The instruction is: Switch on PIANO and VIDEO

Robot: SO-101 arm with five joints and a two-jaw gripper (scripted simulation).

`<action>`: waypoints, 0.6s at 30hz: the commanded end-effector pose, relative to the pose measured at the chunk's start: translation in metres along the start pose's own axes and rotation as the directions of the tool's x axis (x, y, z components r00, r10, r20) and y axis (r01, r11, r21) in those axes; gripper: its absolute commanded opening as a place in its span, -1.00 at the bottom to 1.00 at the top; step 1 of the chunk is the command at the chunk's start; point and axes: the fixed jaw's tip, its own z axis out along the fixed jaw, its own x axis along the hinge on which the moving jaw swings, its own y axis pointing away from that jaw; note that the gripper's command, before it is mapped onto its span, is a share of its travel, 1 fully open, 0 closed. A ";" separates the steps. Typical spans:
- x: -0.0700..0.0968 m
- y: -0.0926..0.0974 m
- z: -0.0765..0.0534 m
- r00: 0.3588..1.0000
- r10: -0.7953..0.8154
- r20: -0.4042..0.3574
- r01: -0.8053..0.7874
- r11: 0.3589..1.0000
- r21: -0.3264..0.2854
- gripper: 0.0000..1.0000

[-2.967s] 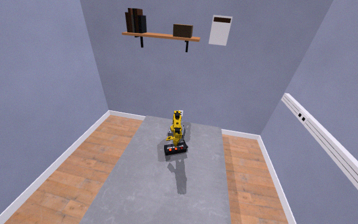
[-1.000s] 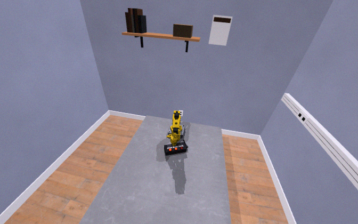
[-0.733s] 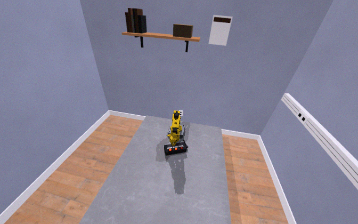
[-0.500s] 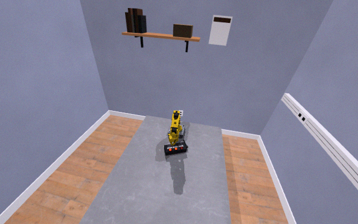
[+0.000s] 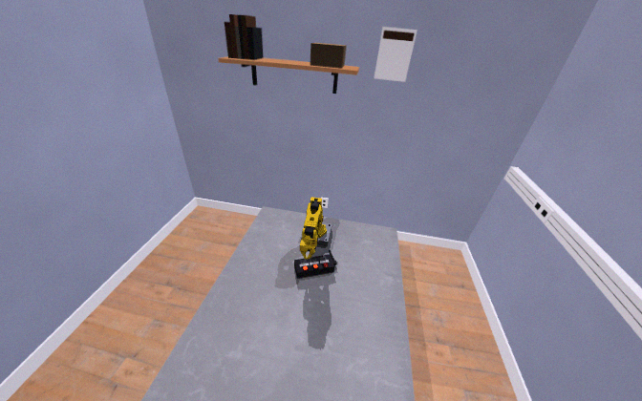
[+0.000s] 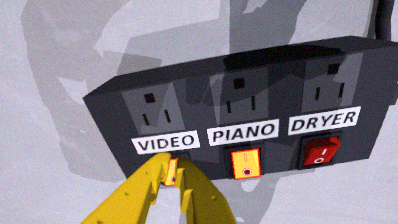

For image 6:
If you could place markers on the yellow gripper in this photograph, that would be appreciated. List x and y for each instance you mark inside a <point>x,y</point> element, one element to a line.
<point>200,199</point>

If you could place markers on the black power strip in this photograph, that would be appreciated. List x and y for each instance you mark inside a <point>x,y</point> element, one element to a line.
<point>242,115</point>

